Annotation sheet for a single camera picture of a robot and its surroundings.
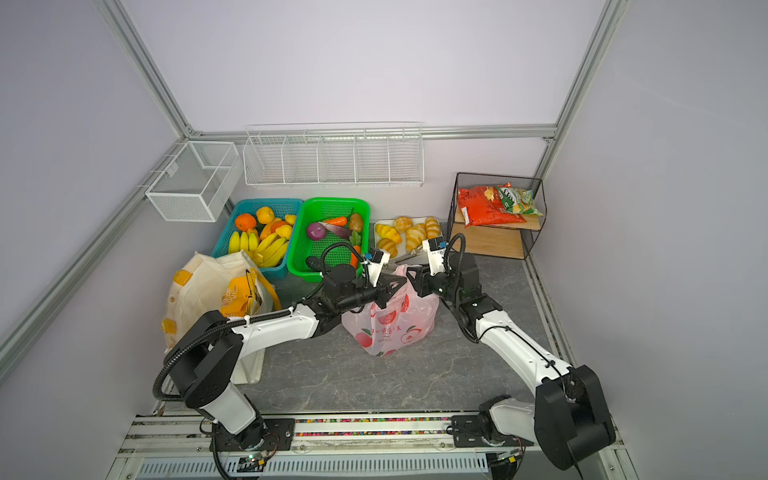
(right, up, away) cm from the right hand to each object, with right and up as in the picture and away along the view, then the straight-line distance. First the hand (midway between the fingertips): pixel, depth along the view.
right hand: (409, 270), depth 80 cm
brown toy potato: (-19, +16, +34) cm, 42 cm away
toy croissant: (+3, +10, +32) cm, 33 cm away
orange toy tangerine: (-59, +16, +28) cm, 67 cm away
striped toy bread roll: (-6, +7, +29) cm, 31 cm away
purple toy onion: (-33, +12, +29) cm, 46 cm away
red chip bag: (+24, +20, +17) cm, 36 cm away
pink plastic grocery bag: (-1, -13, -1) cm, 13 cm away
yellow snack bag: (-47, -8, +4) cm, 48 cm away
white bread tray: (-1, +6, +33) cm, 34 cm away
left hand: (-1, -4, -2) cm, 4 cm away
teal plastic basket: (-48, +22, +35) cm, 63 cm away
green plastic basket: (-38, +21, +33) cm, 54 cm away
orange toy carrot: (-26, +17, +35) cm, 47 cm away
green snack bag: (+37, +21, +16) cm, 46 cm away
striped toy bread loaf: (-7, +12, +34) cm, 37 cm away
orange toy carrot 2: (-13, +3, -11) cm, 17 cm away
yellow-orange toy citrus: (-53, +19, +31) cm, 64 cm away
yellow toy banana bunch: (-50, +4, +24) cm, 55 cm away
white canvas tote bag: (-60, -7, +3) cm, 60 cm away
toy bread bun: (-1, +16, +35) cm, 39 cm away
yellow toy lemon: (-44, +13, +27) cm, 54 cm away
